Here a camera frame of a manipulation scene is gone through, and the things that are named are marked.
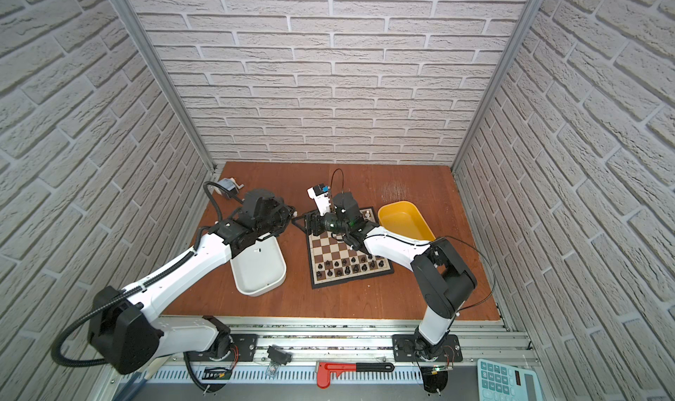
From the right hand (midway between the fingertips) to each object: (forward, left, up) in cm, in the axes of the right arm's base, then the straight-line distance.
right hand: (297, 217), depth 79 cm
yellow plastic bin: (+10, -40, -20) cm, 46 cm away
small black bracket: (-34, +6, -17) cm, 38 cm away
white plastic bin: (-7, +15, -19) cm, 25 cm away
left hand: (+4, -1, +2) cm, 5 cm away
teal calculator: (-45, -53, -18) cm, 72 cm away
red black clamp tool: (-38, -6, -18) cm, 43 cm away
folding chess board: (-7, -10, -19) cm, 22 cm away
